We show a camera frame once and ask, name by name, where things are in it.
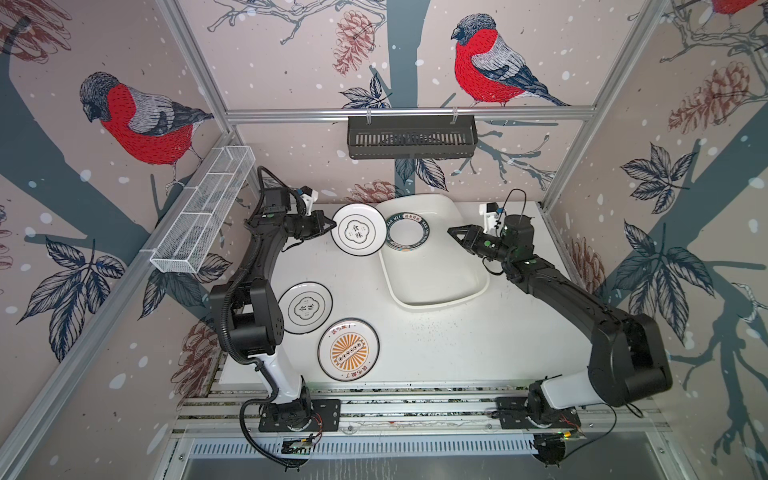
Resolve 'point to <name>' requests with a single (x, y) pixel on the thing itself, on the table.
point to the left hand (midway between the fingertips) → (334, 221)
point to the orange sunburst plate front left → (348, 349)
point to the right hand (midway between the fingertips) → (448, 234)
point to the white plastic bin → (440, 274)
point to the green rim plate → (407, 231)
